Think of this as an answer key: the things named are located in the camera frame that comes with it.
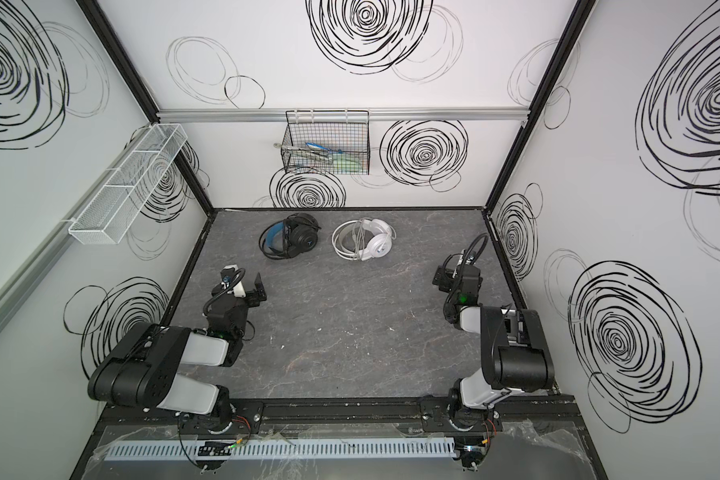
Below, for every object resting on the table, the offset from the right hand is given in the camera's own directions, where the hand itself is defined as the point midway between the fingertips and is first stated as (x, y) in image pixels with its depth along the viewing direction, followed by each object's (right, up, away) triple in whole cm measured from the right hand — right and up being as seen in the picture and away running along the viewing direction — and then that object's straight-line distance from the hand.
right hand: (452, 268), depth 94 cm
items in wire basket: (-41, +34, -8) cm, 53 cm away
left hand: (-64, -1, -5) cm, 64 cm away
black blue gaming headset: (-55, +10, +7) cm, 56 cm away
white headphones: (-26, +10, +5) cm, 28 cm away
